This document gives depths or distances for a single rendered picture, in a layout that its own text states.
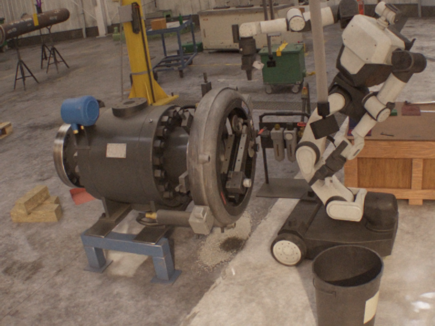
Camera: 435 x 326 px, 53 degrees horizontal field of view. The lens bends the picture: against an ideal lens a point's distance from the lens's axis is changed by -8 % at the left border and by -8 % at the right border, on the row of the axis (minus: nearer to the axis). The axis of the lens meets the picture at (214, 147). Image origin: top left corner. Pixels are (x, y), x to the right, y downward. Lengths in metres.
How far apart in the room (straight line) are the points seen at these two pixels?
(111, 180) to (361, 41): 1.51
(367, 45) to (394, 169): 1.15
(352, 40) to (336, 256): 1.01
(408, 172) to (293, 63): 2.97
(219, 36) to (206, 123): 6.89
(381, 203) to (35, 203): 2.51
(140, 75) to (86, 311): 4.02
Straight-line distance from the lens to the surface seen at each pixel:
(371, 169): 3.15
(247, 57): 2.38
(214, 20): 9.12
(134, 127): 2.56
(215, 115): 2.30
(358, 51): 2.25
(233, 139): 2.65
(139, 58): 6.07
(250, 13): 8.61
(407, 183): 3.18
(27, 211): 3.67
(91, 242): 2.83
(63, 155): 2.91
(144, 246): 2.61
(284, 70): 5.80
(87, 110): 2.57
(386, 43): 2.20
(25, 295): 2.93
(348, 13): 2.37
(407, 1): 12.85
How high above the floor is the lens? 1.58
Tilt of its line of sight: 21 degrees down
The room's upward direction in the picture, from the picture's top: 8 degrees counter-clockwise
